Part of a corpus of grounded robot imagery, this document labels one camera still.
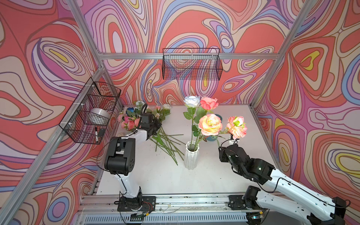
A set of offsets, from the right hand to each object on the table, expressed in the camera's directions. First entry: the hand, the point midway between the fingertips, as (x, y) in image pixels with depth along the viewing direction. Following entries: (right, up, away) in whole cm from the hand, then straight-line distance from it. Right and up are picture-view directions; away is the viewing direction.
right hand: (223, 151), depth 75 cm
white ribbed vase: (-18, -1, -4) cm, 18 cm away
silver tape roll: (-65, +19, -5) cm, 68 cm away
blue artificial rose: (-61, +26, +30) cm, 73 cm away
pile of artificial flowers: (-60, +18, +26) cm, 67 cm away
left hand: (-36, +16, +23) cm, 45 cm away
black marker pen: (-67, +10, -3) cm, 68 cm away
